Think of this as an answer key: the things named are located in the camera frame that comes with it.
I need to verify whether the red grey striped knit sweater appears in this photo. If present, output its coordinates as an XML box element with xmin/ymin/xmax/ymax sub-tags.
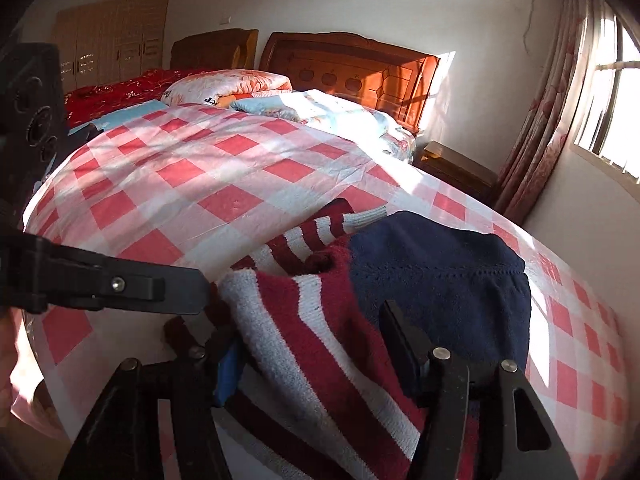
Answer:
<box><xmin>213</xmin><ymin>200</ymin><xmax>532</xmax><ymax>479</ymax></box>

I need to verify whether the person's left hand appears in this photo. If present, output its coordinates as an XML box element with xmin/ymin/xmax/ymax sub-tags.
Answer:
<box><xmin>0</xmin><ymin>308</ymin><xmax>22</xmax><ymax>427</ymax></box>

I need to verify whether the pink checked bed sheet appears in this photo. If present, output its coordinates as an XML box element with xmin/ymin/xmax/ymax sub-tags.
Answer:
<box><xmin>24</xmin><ymin>105</ymin><xmax>629</xmax><ymax>479</ymax></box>

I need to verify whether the red floral blanket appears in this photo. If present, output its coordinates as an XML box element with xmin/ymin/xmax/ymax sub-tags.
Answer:
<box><xmin>64</xmin><ymin>68</ymin><xmax>204</xmax><ymax>129</ymax></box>

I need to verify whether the wooden wardrobe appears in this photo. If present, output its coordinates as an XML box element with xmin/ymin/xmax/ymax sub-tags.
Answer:
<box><xmin>51</xmin><ymin>0</ymin><xmax>169</xmax><ymax>93</ymax></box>

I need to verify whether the pink floral pillow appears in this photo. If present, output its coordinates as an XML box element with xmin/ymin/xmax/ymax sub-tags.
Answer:
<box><xmin>160</xmin><ymin>68</ymin><xmax>293</xmax><ymax>106</ymax></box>

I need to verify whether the dark wooden nightstand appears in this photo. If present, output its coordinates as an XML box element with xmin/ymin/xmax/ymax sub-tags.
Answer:
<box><xmin>414</xmin><ymin>141</ymin><xmax>498</xmax><ymax>207</ymax></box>

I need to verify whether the barred window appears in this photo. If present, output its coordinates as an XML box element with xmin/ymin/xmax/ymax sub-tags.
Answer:
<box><xmin>572</xmin><ymin>8</ymin><xmax>639</xmax><ymax>200</ymax></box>

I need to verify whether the floral folded quilt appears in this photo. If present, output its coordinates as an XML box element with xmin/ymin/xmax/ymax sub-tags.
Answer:
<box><xmin>230</xmin><ymin>90</ymin><xmax>416</xmax><ymax>162</ymax></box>

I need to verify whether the carved wooden headboard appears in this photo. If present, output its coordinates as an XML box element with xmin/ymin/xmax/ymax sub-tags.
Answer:
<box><xmin>259</xmin><ymin>32</ymin><xmax>439</xmax><ymax>134</ymax></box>

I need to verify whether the pink floral curtain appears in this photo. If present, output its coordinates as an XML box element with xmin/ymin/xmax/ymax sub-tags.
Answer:
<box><xmin>494</xmin><ymin>0</ymin><xmax>608</xmax><ymax>226</ymax></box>

